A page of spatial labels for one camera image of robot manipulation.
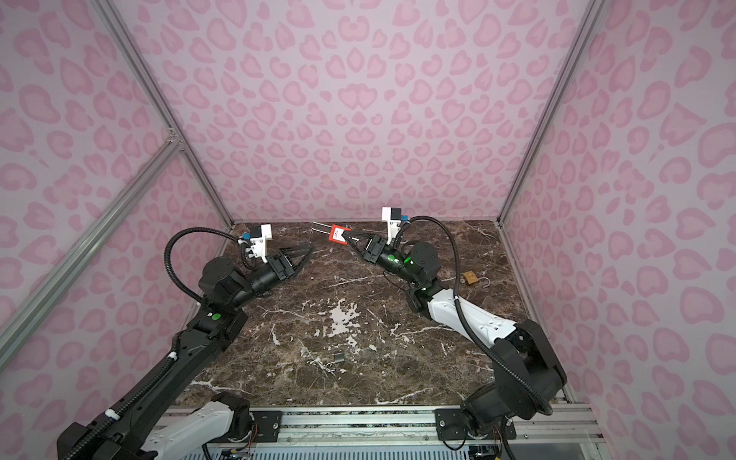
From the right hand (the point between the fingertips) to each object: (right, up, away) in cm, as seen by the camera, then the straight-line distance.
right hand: (345, 238), depth 65 cm
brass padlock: (+40, -13, +37) cm, 56 cm away
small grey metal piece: (-4, -34, +19) cm, 40 cm away
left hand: (-7, -2, 0) cm, 8 cm away
